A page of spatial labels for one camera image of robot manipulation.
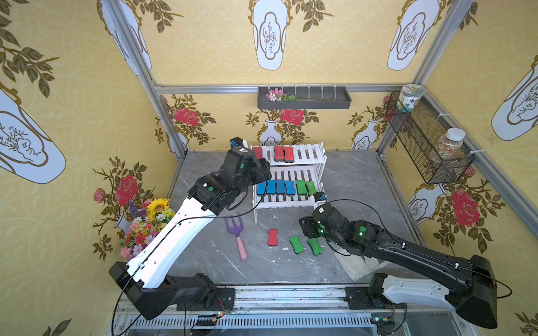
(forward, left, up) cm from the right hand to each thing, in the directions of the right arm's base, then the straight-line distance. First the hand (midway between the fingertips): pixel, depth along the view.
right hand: (305, 216), depth 78 cm
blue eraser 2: (+14, +14, -2) cm, 20 cm away
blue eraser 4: (+14, +6, -1) cm, 15 cm away
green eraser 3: (+15, +1, -3) cm, 16 cm away
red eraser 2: (-2, +13, -15) cm, 20 cm away
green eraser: (-5, +3, -14) cm, 15 cm away
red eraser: (+21, +19, +12) cm, 31 cm away
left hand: (+9, +19, +19) cm, 28 cm away
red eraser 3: (+19, +11, +14) cm, 26 cm away
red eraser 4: (+19, +7, +13) cm, 24 cm away
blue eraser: (+14, +18, -3) cm, 23 cm away
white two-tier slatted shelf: (+24, +3, -3) cm, 25 cm away
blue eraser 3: (+14, +10, -1) cm, 17 cm away
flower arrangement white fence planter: (-7, +59, +3) cm, 59 cm away
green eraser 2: (-5, -5, -15) cm, 16 cm away
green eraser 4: (+14, -3, -2) cm, 14 cm away
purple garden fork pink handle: (0, +28, -16) cm, 32 cm away
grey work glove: (-13, -21, -16) cm, 29 cm away
